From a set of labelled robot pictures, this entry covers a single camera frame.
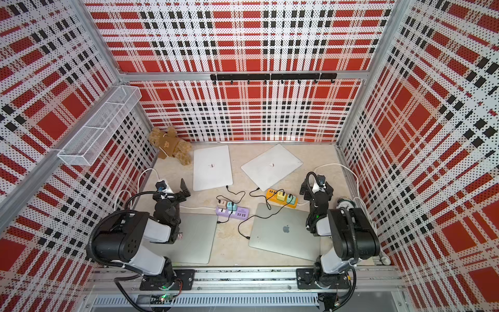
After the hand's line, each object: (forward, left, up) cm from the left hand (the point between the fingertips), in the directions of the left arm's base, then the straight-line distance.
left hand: (176, 181), depth 89 cm
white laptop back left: (+18, -11, -13) cm, 24 cm away
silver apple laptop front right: (-19, -50, -12) cm, 54 cm away
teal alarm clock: (-7, -80, -9) cm, 80 cm away
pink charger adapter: (-9, -22, -5) cm, 24 cm away
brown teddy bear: (+28, +14, -4) cm, 32 cm away
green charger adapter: (-9, -54, -3) cm, 55 cm away
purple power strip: (-12, -30, -9) cm, 34 cm away
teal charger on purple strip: (-10, -25, -5) cm, 28 cm away
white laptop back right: (+19, -46, -14) cm, 51 cm away
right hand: (+2, -67, -2) cm, 67 cm away
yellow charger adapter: (-5, -48, -5) cm, 49 cm away
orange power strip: (-7, -45, -2) cm, 45 cm away
